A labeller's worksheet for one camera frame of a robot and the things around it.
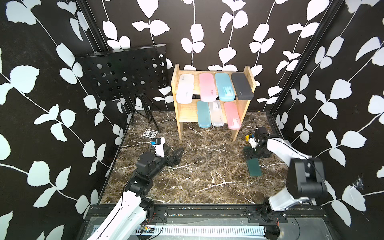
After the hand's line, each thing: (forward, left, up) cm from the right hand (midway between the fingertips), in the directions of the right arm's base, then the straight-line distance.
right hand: (251, 152), depth 92 cm
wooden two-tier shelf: (+18, +40, +16) cm, 47 cm away
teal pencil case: (+17, +30, +17) cm, 39 cm away
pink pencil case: (+13, +13, +18) cm, 26 cm away
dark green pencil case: (-8, -1, -4) cm, 9 cm away
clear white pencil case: (+18, +22, +16) cm, 33 cm away
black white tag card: (+16, +68, -2) cm, 69 cm away
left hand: (-7, +44, +18) cm, 48 cm away
